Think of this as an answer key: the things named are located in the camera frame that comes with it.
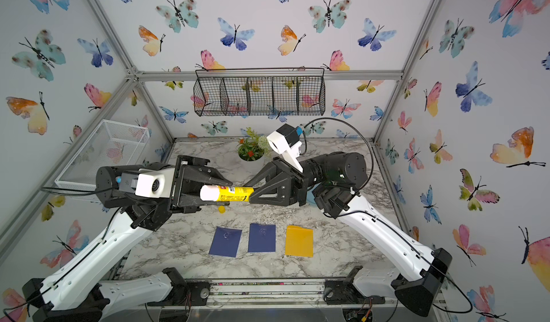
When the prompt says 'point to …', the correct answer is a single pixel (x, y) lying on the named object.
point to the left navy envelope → (225, 242)
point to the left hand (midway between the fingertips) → (222, 196)
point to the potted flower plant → (252, 150)
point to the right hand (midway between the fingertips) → (254, 201)
